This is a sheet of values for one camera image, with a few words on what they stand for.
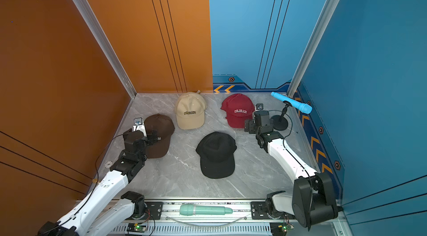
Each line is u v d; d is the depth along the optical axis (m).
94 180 0.87
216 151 0.81
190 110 1.00
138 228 0.70
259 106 0.75
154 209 0.74
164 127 0.89
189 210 0.71
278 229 0.71
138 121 0.67
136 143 0.59
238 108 1.00
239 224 0.71
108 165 0.87
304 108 0.81
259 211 0.72
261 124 0.64
